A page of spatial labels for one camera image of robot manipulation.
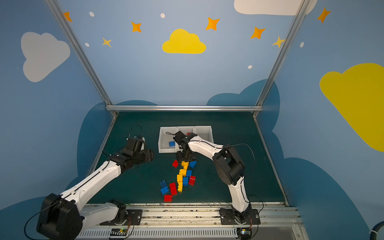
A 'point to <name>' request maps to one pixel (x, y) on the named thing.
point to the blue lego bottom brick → (164, 190)
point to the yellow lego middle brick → (183, 172)
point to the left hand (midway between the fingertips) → (150, 153)
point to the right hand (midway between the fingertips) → (184, 160)
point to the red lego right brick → (192, 180)
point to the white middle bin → (184, 130)
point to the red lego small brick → (175, 163)
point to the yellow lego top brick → (185, 164)
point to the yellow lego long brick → (180, 182)
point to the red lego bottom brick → (167, 198)
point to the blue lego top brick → (192, 163)
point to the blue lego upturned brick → (163, 183)
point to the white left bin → (166, 142)
